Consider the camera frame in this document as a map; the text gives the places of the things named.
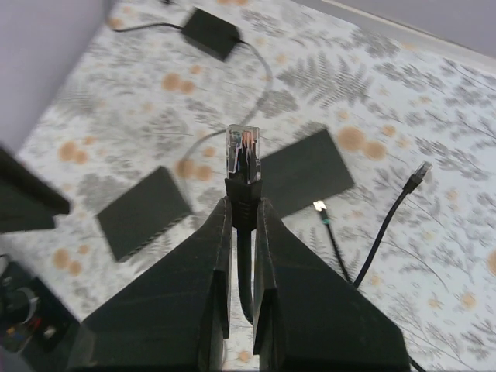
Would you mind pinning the floral patterned table mat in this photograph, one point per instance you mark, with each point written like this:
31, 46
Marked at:
378, 156

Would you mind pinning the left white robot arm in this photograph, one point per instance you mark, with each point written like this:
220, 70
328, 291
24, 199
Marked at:
29, 309

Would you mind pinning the black network switch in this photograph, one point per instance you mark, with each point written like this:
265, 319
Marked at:
144, 212
304, 172

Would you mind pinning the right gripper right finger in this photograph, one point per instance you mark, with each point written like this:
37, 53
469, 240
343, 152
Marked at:
307, 317

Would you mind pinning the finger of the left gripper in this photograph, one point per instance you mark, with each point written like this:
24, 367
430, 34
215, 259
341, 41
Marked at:
27, 203

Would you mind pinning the black ethernet cable teal plug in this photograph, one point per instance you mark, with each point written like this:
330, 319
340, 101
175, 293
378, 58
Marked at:
321, 209

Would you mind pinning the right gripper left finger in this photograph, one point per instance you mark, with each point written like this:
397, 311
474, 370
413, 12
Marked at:
173, 317

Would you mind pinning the black power adapter brick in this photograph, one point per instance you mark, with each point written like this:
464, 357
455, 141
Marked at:
210, 34

